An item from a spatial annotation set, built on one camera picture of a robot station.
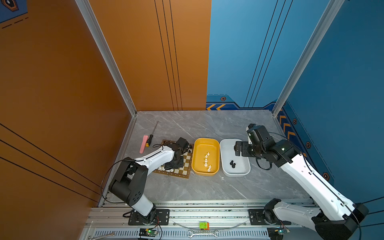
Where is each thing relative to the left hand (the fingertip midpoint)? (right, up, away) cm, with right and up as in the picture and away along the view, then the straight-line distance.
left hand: (176, 164), depth 90 cm
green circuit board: (-11, -28, -19) cm, 35 cm away
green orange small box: (+16, -23, -20) cm, 35 cm away
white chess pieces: (+18, +2, +2) cm, 18 cm away
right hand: (+34, +12, -16) cm, 40 cm away
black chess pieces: (+35, -1, 0) cm, 35 cm away
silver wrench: (+10, -27, -20) cm, 35 cm away
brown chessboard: (+5, -4, -2) cm, 7 cm away
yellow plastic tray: (+16, +9, +8) cm, 20 cm away
